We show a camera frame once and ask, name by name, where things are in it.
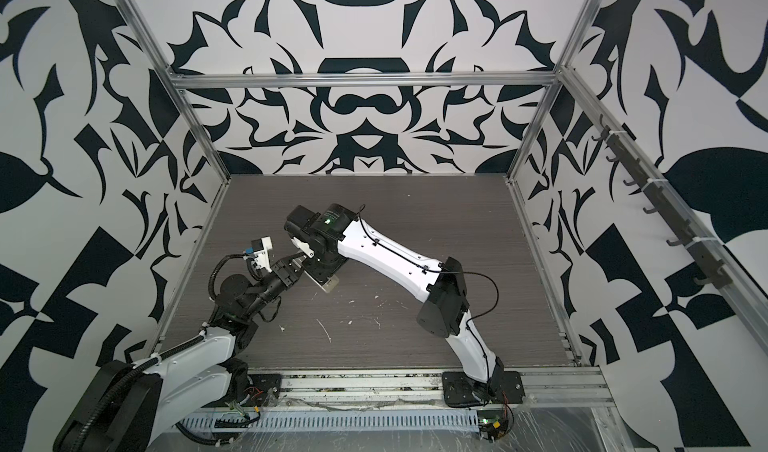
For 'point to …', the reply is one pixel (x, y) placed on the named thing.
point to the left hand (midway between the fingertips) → (312, 249)
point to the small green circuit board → (492, 424)
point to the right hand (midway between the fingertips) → (322, 270)
